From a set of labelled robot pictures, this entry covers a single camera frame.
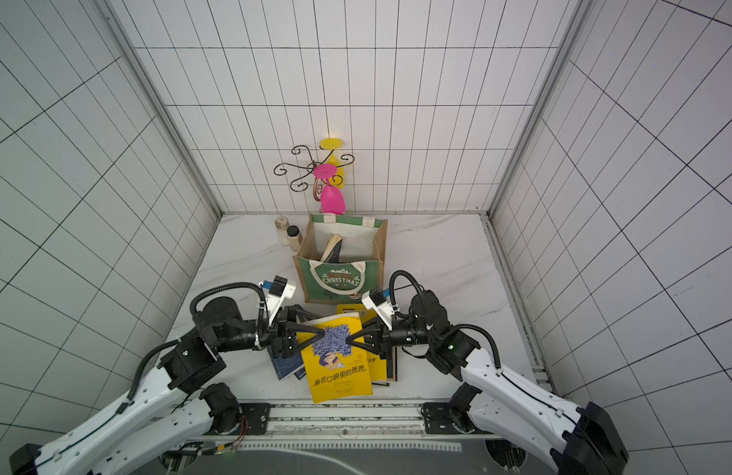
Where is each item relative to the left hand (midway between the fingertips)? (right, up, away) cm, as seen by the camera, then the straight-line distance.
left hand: (317, 333), depth 61 cm
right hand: (+6, -1, +6) cm, 9 cm away
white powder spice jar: (-21, +25, +42) cm, 53 cm away
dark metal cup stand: (-5, +37, +30) cm, 48 cm away
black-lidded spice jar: (-16, +20, +42) cm, 50 cm away
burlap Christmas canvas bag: (+9, +13, +15) cm, 22 cm away
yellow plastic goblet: (-1, +52, +36) cm, 63 cm away
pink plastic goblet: (-1, +33, +36) cm, 49 cm away
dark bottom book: (+17, -13, +15) cm, 26 cm away
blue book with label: (-12, -15, +18) cm, 26 cm away
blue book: (-8, -17, +18) cm, 26 cm away
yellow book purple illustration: (+4, -9, +4) cm, 11 cm away
